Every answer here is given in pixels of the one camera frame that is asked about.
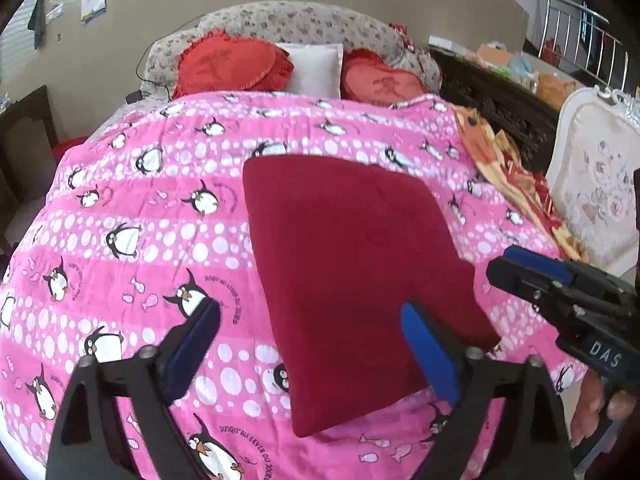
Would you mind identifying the dark red knitted garment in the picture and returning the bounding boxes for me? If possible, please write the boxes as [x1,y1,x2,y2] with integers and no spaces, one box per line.
[243,155,499,438]

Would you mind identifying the person's right hand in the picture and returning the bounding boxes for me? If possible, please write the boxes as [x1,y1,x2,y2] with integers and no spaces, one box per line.
[570,370,637,445]

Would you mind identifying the white ornate floral chair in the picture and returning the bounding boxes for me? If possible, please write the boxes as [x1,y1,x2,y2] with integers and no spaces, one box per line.
[546,87,639,276]

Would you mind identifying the orange patterned blanket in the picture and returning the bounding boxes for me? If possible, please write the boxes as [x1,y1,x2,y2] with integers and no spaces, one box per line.
[452,105,591,263]

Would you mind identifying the dark carved wooden headboard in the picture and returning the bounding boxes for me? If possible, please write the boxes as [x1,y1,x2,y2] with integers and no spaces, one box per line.
[431,48,559,174]

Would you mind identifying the orange plastic bag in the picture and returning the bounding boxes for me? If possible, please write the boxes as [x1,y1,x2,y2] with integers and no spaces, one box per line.
[536,74,576,112]

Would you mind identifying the pink penguin print quilt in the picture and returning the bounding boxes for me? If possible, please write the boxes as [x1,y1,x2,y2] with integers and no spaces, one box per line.
[1,92,585,479]

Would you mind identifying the metal stair railing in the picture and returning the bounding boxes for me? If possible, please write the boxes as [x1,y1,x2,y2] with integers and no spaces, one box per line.
[537,0,631,91]

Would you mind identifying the right red heart cushion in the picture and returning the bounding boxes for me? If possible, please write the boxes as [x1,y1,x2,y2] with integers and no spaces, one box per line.
[341,49,427,107]

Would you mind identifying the red heart cushion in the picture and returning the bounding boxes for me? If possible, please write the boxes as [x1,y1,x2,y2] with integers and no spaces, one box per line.
[341,49,427,107]
[172,29,294,100]

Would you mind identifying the white square pillow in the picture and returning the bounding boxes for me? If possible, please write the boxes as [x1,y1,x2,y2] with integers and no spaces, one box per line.
[278,44,344,99]

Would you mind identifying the red bin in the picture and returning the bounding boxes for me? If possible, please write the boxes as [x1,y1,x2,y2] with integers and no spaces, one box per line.
[52,136,88,162]

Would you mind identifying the dark wooden desk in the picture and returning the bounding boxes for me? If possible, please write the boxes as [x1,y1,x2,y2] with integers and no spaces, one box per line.
[1,86,58,257]

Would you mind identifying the floral grey bolster pillow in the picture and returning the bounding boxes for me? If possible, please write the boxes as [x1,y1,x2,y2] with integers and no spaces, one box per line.
[139,1,442,102]

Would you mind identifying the left red heart cushion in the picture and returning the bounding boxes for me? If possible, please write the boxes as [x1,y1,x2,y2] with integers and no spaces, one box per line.
[172,29,294,100]

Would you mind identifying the hanging dark green cloth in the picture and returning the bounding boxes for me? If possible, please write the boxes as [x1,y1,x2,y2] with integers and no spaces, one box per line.
[27,0,46,50]

